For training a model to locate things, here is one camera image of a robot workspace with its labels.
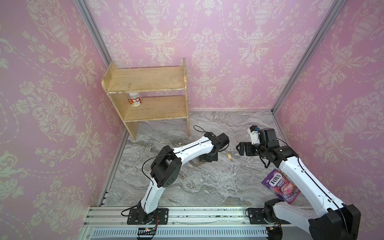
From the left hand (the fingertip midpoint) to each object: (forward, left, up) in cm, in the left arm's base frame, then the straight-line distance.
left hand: (209, 161), depth 87 cm
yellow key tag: (+7, -14, -6) cm, 17 cm away
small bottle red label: (+30, +46, +20) cm, 59 cm away
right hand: (+4, -19, +11) cm, 22 cm away
